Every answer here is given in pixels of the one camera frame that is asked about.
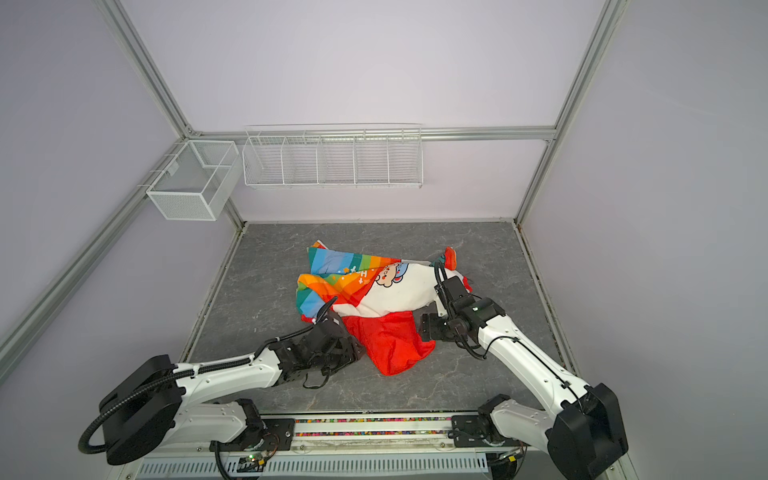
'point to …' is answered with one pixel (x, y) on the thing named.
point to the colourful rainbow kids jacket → (382, 300)
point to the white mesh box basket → (194, 182)
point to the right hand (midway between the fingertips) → (433, 332)
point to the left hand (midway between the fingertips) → (360, 358)
